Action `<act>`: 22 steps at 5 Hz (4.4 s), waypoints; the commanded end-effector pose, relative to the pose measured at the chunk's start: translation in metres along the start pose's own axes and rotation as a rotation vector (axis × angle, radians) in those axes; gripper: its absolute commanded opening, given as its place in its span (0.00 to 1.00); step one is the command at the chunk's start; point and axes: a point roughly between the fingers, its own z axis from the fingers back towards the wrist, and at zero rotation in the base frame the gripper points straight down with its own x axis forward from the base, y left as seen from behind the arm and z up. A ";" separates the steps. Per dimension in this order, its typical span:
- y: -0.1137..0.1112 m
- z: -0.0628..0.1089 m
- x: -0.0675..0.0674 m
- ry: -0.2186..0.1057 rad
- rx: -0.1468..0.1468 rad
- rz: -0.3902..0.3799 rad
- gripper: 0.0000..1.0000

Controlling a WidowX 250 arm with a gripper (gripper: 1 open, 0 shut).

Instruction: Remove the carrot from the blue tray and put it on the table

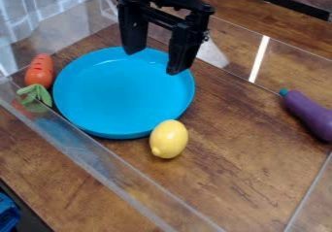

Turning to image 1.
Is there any blue plastic object at corner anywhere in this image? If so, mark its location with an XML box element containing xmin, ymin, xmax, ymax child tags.
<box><xmin>0</xmin><ymin>192</ymin><xmax>22</xmax><ymax>232</ymax></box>

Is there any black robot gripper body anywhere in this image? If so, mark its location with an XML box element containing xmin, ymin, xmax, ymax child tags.
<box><xmin>119</xmin><ymin>0</ymin><xmax>214</xmax><ymax>29</ymax></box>

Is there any purple toy eggplant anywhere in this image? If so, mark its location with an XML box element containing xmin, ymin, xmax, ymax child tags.
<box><xmin>279</xmin><ymin>88</ymin><xmax>332</xmax><ymax>142</ymax></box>

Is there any clear acrylic enclosure wall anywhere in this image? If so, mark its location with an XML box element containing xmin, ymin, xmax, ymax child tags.
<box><xmin>0</xmin><ymin>0</ymin><xmax>332</xmax><ymax>232</ymax></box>

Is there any blue round plastic tray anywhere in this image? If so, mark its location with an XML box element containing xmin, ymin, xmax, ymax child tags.
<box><xmin>54</xmin><ymin>47</ymin><xmax>196</xmax><ymax>139</ymax></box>

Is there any yellow toy lemon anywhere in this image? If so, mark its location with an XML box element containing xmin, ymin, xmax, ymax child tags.
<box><xmin>150</xmin><ymin>119</ymin><xmax>188</xmax><ymax>159</ymax></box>

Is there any orange toy carrot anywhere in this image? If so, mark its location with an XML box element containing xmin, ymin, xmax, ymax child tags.
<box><xmin>18</xmin><ymin>53</ymin><xmax>55</xmax><ymax>107</ymax></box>

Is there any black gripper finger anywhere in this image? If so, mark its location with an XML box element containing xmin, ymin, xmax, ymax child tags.
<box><xmin>119</xmin><ymin>0</ymin><xmax>148</xmax><ymax>55</ymax></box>
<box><xmin>166</xmin><ymin>14</ymin><xmax>210</xmax><ymax>75</ymax></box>

